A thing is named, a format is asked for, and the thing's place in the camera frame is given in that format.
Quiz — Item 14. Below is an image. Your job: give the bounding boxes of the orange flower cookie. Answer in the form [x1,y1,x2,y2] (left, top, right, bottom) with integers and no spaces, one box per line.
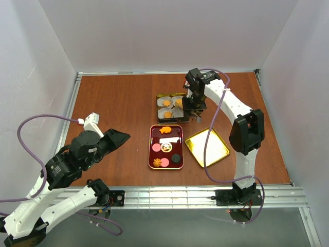
[162,100,171,107]

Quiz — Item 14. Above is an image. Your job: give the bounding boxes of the dark red serving tray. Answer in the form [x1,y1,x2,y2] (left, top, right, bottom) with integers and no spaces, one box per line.
[148,125,184,170]

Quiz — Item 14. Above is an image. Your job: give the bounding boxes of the orange fish-shaped cookie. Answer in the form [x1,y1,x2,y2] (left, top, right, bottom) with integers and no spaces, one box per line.
[159,126,172,135]

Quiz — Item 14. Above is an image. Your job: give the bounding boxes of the aluminium front frame rail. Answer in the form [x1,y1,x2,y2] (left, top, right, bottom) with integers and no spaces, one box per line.
[32,186,309,209]

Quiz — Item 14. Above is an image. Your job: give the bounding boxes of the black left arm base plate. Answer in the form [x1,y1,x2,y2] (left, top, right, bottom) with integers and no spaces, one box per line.
[104,190,125,207]

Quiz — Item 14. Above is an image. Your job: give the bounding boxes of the orange swirl cookie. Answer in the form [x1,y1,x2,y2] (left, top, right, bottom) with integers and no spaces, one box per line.
[153,158,162,168]

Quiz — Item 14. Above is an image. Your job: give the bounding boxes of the white paper cup back-left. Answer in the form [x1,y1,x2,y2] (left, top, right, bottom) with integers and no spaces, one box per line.
[157,96,173,108]

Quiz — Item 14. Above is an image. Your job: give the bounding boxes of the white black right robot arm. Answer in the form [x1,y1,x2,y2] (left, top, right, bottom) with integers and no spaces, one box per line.
[182,68,265,204]

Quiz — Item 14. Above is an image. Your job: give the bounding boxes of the aluminium left frame rail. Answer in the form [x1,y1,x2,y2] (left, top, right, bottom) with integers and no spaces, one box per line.
[55,72,83,153]

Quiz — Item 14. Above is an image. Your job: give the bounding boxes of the orange shell-shaped cookie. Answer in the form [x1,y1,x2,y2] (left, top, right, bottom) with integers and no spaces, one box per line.
[163,111,172,118]

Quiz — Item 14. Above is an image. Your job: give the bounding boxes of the aluminium frame rail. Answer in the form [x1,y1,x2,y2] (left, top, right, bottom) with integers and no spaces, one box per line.
[55,72,83,153]
[32,186,309,209]
[254,68,261,87]

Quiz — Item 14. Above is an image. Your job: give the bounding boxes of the gold tin lid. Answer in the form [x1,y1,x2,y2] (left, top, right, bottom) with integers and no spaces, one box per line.
[185,128,231,168]

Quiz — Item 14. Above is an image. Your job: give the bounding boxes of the gold square cookie tin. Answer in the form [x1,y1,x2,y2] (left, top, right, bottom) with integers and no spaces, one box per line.
[156,93,189,124]

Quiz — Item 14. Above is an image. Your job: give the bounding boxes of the white paper cup back-right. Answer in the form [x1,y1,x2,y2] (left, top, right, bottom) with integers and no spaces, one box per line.
[172,96,183,109]

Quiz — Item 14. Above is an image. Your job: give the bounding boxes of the pink round cookie lower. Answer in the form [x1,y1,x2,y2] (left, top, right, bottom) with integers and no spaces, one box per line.
[161,158,170,167]

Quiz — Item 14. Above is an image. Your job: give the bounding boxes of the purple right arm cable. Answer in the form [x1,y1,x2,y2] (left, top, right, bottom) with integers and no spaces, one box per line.
[199,67,265,223]

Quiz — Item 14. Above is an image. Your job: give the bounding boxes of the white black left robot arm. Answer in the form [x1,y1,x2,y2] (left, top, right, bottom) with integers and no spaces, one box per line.
[1,129,130,246]

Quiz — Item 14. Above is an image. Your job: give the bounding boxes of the pink round cookie upper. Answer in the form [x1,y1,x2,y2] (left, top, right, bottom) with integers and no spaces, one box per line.
[152,143,161,152]

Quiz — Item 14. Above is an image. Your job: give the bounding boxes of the white paper cup front-left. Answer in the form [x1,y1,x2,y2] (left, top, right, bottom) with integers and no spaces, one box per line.
[157,108,173,119]

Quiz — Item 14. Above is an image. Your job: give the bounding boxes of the white paper cup front-right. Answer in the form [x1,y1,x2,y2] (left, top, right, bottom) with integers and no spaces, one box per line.
[172,107,184,118]

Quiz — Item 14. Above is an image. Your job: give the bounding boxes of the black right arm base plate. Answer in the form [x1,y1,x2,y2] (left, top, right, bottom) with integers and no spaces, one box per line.
[210,189,263,206]

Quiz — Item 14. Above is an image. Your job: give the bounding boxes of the black round cookie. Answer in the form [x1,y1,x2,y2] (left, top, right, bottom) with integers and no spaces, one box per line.
[171,154,181,164]

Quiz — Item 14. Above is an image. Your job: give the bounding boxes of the aluminium right frame rail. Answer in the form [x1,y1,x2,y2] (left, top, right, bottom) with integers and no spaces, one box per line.
[254,68,261,87]

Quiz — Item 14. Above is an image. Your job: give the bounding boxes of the pink round cookie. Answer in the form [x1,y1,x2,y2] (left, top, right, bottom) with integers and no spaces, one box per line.
[152,143,161,152]
[161,158,170,167]

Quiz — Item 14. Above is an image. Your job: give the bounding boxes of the round waffle sandwich cookie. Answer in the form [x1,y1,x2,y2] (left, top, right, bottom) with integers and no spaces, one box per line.
[175,98,183,106]

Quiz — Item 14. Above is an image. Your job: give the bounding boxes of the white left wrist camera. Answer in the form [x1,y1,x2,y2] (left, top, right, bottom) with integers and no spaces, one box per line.
[78,112,104,137]

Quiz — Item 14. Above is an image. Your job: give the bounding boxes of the metal serving tongs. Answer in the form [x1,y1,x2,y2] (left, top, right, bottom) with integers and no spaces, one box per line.
[182,99,202,123]

